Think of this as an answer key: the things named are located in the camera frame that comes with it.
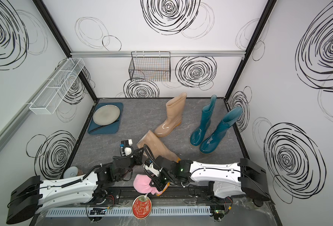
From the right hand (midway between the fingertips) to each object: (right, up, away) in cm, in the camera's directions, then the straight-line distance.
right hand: (150, 186), depth 69 cm
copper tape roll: (-45, +4, +8) cm, 46 cm away
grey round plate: (-40, +34, +39) cm, 66 cm away
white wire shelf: (-55, +44, +4) cm, 70 cm away
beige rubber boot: (+3, +16, +13) cm, 21 cm away
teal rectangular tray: (-32, +25, +34) cm, 53 cm away
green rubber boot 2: (+37, +17, +20) cm, 45 cm away
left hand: (-4, +16, +8) cm, 18 cm away
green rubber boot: (+32, +33, +15) cm, 49 cm away
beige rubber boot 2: (+13, +39, +16) cm, 44 cm away
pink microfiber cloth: (-5, +2, 0) cm, 5 cm away
